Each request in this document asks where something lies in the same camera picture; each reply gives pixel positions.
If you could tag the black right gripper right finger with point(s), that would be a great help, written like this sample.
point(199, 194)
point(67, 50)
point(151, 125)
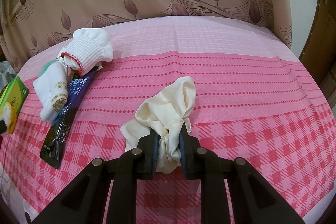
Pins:
point(232, 191)

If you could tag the dark blue toothpaste sachet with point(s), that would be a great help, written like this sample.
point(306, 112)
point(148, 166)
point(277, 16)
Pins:
point(55, 141)

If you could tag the green tissue pack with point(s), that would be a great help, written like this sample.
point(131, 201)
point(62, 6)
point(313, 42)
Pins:
point(14, 94)

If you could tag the white printed sock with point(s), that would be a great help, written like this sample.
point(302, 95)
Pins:
point(52, 90)

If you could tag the white glove red trim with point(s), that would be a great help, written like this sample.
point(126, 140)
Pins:
point(89, 47)

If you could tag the yellow plush toy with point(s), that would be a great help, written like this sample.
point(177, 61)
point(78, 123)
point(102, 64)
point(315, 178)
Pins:
point(8, 119)

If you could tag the brown wooden door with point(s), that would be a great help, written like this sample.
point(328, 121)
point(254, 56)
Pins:
point(318, 54)

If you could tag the pale blue-grey cover cloth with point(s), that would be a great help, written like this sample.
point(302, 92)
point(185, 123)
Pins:
point(7, 74)

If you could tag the teal fluffy scrunchie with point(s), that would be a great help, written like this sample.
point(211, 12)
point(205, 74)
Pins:
point(45, 67)

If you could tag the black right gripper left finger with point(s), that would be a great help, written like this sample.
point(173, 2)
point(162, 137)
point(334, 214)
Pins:
point(105, 191)

